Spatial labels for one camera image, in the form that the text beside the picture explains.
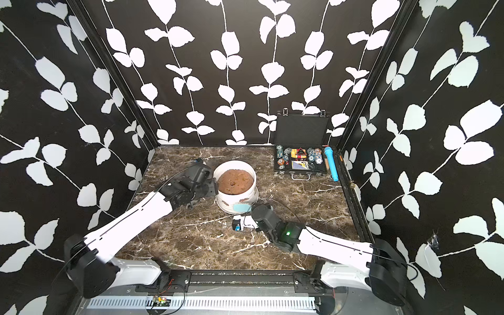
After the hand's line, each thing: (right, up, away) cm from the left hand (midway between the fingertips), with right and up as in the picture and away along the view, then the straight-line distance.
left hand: (214, 182), depth 79 cm
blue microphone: (+60, +15, +35) cm, 71 cm away
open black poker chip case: (+43, +22, +35) cm, 60 cm away
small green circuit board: (-17, -43, -9) cm, 47 cm away
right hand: (+16, -7, -2) cm, 18 cm away
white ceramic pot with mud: (+7, -1, +11) cm, 13 cm away
